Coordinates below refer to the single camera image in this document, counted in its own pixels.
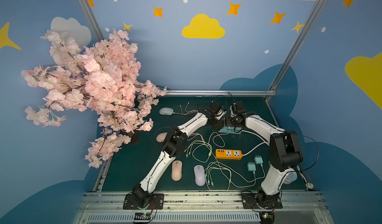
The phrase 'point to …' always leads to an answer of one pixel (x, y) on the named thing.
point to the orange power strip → (229, 154)
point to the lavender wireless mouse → (200, 177)
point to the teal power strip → (231, 130)
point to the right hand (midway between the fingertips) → (231, 120)
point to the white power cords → (309, 185)
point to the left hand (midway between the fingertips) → (219, 121)
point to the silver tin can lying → (290, 176)
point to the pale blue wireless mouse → (166, 111)
